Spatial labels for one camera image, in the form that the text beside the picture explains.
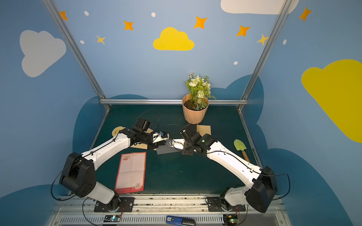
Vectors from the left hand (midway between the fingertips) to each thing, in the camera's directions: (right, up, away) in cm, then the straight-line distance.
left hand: (165, 140), depth 84 cm
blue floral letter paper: (+4, +2, -18) cm, 19 cm away
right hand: (+12, +1, -4) cm, 13 cm away
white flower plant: (+22, +32, +6) cm, 39 cm away
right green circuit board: (+35, -38, -13) cm, 54 cm away
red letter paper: (-21, -22, +1) cm, 31 cm away
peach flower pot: (+19, +15, +17) cm, 30 cm away
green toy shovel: (+50, -5, +12) cm, 52 cm away
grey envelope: (-1, -5, +1) cm, 6 cm away
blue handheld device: (+10, -36, -18) cm, 41 cm away
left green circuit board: (-26, -38, -13) cm, 48 cm away
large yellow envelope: (-12, -2, -7) cm, 14 cm away
